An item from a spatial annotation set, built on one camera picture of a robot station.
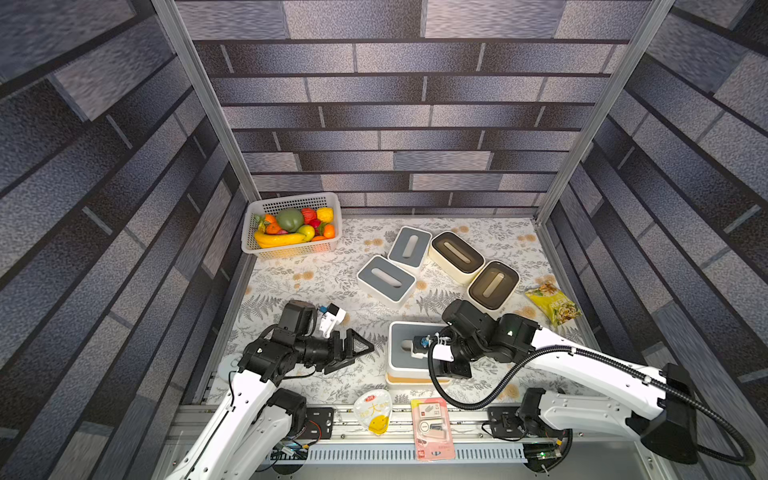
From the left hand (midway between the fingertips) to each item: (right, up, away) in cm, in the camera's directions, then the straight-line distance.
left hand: (363, 355), depth 68 cm
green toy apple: (-23, +31, +37) cm, 53 cm away
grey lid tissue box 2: (+5, +14, +30) cm, 33 cm away
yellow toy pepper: (-19, +38, +46) cm, 62 cm away
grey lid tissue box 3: (+13, +25, +38) cm, 47 cm away
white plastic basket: (-29, +33, +39) cm, 58 cm away
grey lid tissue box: (+9, +2, +6) cm, 11 cm away
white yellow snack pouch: (+2, -13, 0) cm, 13 cm away
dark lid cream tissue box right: (+40, +12, +26) cm, 49 cm away
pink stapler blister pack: (+17, -20, +3) cm, 26 cm away
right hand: (+16, -2, +5) cm, 17 cm away
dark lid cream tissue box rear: (+29, +22, +32) cm, 49 cm away
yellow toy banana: (-38, +27, +35) cm, 59 cm away
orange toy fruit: (-16, +31, +41) cm, 54 cm away
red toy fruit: (-24, +37, +45) cm, 63 cm away
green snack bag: (+58, +7, +22) cm, 62 cm away
